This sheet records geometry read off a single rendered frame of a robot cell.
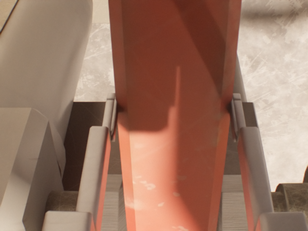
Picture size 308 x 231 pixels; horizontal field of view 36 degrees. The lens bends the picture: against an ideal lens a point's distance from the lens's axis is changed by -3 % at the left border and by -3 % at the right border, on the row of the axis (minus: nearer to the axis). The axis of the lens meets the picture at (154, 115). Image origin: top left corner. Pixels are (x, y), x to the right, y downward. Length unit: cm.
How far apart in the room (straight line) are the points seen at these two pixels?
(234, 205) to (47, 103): 10
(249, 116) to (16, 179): 18
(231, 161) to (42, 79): 12
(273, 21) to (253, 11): 3
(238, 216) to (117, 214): 4
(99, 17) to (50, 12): 35
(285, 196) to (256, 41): 48
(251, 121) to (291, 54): 38
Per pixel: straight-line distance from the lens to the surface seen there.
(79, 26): 30
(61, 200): 19
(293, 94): 72
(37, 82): 23
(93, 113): 31
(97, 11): 62
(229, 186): 19
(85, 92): 70
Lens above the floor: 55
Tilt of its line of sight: 49 degrees down
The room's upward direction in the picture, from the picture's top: 178 degrees counter-clockwise
